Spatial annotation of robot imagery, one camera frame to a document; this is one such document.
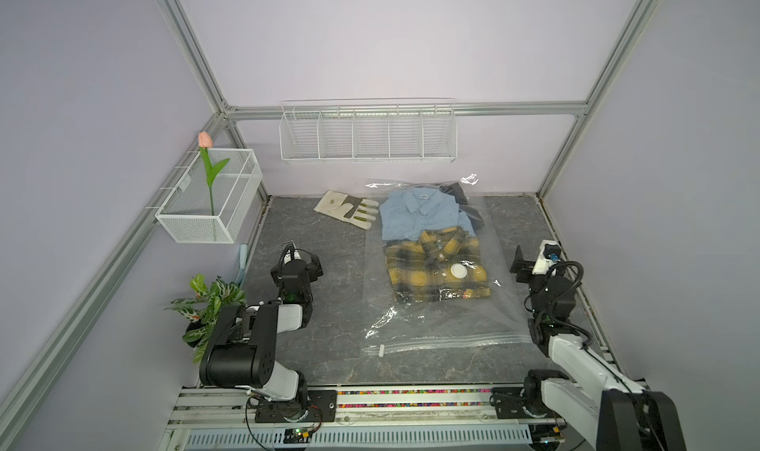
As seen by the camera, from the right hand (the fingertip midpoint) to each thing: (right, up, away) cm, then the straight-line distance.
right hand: (535, 247), depth 82 cm
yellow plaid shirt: (-23, -7, +16) cm, 29 cm away
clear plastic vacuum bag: (-9, -22, +4) cm, 24 cm away
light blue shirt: (-36, +10, +28) cm, 47 cm away
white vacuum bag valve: (-19, -8, +12) cm, 24 cm away
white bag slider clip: (-43, -28, -1) cm, 52 cm away
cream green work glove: (-55, +12, +34) cm, 66 cm away
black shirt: (-16, +20, +34) cm, 43 cm away
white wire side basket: (-87, +14, -4) cm, 88 cm away
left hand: (-70, -4, +11) cm, 71 cm away
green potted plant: (-81, -12, -17) cm, 84 cm away
